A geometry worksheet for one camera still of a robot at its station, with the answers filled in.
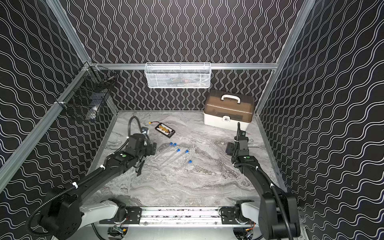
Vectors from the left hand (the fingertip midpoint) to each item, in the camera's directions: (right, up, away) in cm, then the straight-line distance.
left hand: (146, 139), depth 84 cm
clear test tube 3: (+22, -9, +13) cm, 27 cm away
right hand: (+52, -4, +4) cm, 52 cm away
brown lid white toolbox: (+47, +18, +10) cm, 52 cm away
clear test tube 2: (+16, -9, +14) cm, 23 cm away
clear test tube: (+14, -5, +16) cm, 22 cm away
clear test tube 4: (+24, -14, +9) cm, 30 cm away
